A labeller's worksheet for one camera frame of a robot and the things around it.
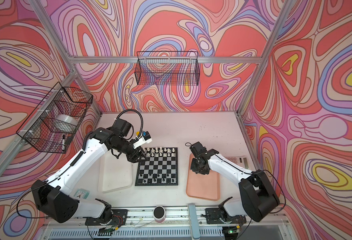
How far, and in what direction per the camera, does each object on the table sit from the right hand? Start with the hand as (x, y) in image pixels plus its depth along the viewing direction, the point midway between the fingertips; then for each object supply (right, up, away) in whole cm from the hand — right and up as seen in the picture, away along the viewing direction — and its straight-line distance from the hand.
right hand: (197, 172), depth 86 cm
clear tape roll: (-67, +30, -12) cm, 75 cm away
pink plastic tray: (+4, -7, -3) cm, 9 cm away
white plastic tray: (-50, -2, +2) cm, 50 cm away
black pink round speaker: (-21, -15, -15) cm, 30 cm away
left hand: (-28, +13, -11) cm, 33 cm away
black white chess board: (-22, +1, +3) cm, 22 cm away
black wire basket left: (-70, +29, -17) cm, 78 cm away
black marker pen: (-68, +18, -14) cm, 71 cm away
